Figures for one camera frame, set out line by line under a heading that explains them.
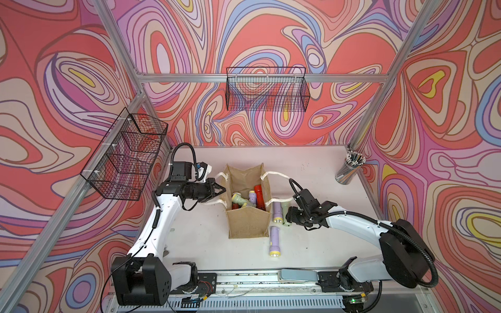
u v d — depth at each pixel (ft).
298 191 2.31
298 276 2.35
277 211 2.90
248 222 2.45
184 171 2.05
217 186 2.45
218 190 2.45
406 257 1.39
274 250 2.58
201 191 2.23
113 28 2.38
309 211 2.18
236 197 2.90
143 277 1.27
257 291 2.37
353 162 2.97
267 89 3.15
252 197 3.04
